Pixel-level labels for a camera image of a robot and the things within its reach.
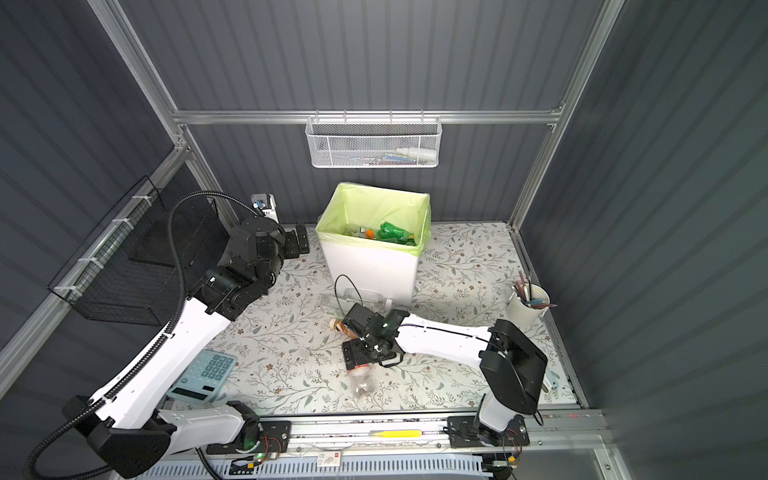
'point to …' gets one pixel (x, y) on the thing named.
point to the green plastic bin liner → (367, 206)
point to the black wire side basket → (125, 271)
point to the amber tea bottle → (338, 325)
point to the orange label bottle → (369, 234)
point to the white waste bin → (377, 270)
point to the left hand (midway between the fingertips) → (282, 226)
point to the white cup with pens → (527, 301)
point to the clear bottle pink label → (364, 382)
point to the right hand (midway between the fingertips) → (360, 361)
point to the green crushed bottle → (394, 233)
